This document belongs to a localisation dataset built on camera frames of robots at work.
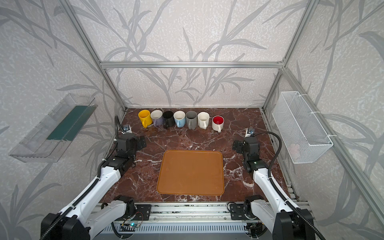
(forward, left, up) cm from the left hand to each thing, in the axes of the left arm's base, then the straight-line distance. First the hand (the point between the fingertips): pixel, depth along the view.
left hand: (136, 132), depth 82 cm
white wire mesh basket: (-12, -79, +17) cm, 81 cm away
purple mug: (+25, -3, -14) cm, 29 cm away
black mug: (+20, -13, -14) cm, 28 cm away
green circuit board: (-41, -4, -18) cm, 45 cm away
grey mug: (+18, -30, -10) cm, 36 cm away
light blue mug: (+22, -21, -12) cm, 32 cm away
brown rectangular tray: (-15, -31, -20) cm, 40 cm away
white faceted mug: (+20, -38, -12) cm, 44 cm away
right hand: (+1, -62, -4) cm, 62 cm away
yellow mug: (+22, +4, -12) cm, 26 cm away
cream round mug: (+19, -48, -15) cm, 54 cm away
